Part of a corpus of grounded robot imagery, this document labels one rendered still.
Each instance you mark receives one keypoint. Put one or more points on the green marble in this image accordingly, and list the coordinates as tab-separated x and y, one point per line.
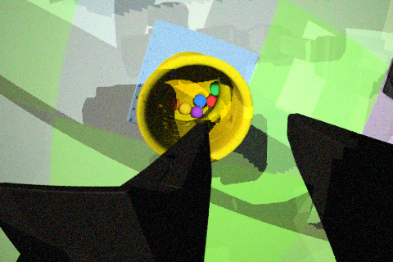
214	89

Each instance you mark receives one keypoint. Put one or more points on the yellow cup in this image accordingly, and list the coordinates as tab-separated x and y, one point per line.
227	121

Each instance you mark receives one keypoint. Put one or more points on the red marble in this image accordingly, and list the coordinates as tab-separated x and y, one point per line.
211	100

